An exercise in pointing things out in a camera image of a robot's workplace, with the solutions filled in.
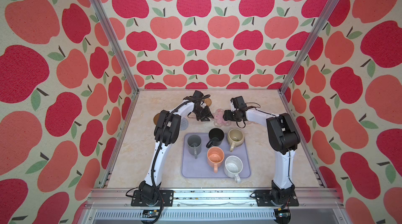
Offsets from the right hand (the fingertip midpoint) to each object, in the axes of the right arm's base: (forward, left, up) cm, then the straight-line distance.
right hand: (229, 116), depth 104 cm
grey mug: (-24, +21, +3) cm, 32 cm away
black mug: (-18, +8, +5) cm, 21 cm away
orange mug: (-29, +8, 0) cm, 30 cm away
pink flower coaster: (-3, +7, -2) cm, 8 cm away
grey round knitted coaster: (-9, +30, -1) cm, 31 cm away
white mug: (-34, -1, -1) cm, 34 cm away
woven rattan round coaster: (+12, +16, -1) cm, 20 cm away
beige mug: (-16, -3, 0) cm, 17 cm away
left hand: (-4, +10, +1) cm, 11 cm away
